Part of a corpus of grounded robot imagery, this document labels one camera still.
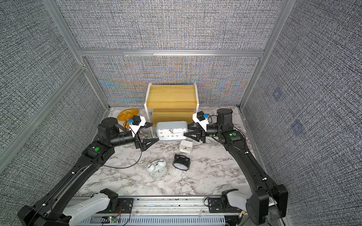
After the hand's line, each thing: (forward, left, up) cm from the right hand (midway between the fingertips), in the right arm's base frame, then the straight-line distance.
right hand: (186, 127), depth 67 cm
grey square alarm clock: (-3, +7, +1) cm, 8 cm away
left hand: (-2, +14, +1) cm, 14 cm away
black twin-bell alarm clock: (-9, +2, -23) cm, 24 cm away
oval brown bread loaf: (+32, +44, -28) cm, 62 cm away
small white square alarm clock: (+3, 0, -26) cm, 26 cm away
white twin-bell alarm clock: (-13, +15, -21) cm, 29 cm away
